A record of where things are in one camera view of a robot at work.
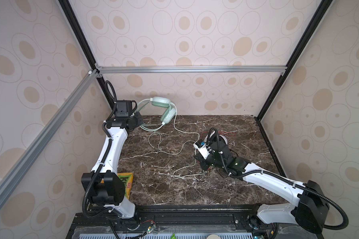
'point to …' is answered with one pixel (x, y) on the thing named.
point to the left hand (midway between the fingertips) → (143, 115)
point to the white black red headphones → (223, 139)
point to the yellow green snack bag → (127, 178)
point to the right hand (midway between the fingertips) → (196, 155)
